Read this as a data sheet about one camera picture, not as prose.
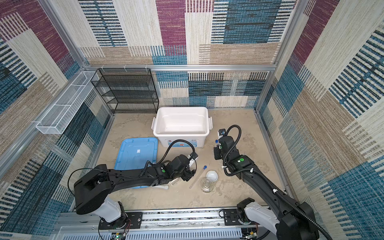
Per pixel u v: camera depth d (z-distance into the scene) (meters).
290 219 0.39
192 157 0.71
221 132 0.71
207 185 0.78
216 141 0.84
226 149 0.60
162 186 0.82
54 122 0.70
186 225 0.73
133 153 0.97
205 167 0.90
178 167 0.64
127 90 1.10
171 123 1.08
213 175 0.86
